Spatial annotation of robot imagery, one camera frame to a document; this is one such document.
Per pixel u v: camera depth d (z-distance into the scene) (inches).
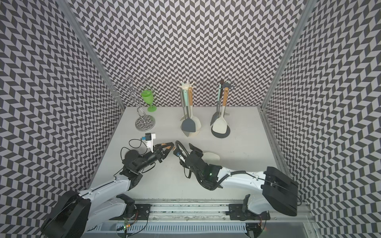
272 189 15.9
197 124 37.6
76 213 15.7
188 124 35.7
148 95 40.0
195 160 22.2
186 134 41.0
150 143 26.8
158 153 25.7
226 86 29.3
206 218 27.9
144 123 42.9
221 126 36.0
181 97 30.5
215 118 35.9
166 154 27.2
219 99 32.5
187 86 29.8
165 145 27.3
